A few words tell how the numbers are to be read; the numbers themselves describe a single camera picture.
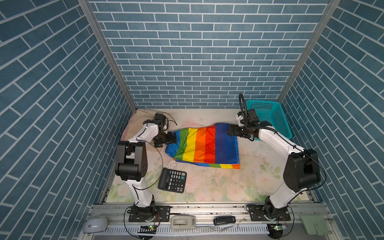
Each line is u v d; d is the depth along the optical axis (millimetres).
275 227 720
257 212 737
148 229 722
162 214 737
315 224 702
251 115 707
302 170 460
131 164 496
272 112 1165
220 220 691
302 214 755
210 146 994
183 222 703
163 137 819
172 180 826
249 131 671
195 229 706
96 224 662
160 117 793
